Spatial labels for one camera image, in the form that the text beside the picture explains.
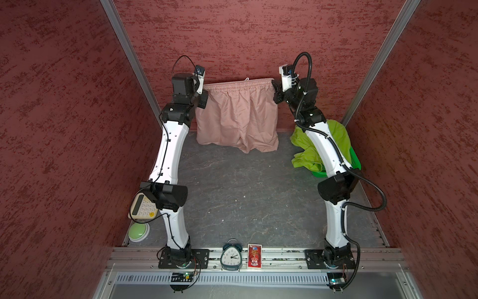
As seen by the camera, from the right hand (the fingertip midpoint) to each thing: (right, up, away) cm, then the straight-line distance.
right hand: (274, 82), depth 77 cm
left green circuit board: (-35, -78, -7) cm, 86 cm away
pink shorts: (-14, -13, +8) cm, 21 cm away
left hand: (-33, -5, -1) cm, 33 cm away
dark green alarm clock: (-18, -72, -6) cm, 74 cm away
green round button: (-59, -65, +1) cm, 87 cm away
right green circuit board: (+23, -80, -7) cm, 83 cm away
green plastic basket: (+47, -36, +20) cm, 62 cm away
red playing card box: (-8, -72, -3) cm, 73 cm away
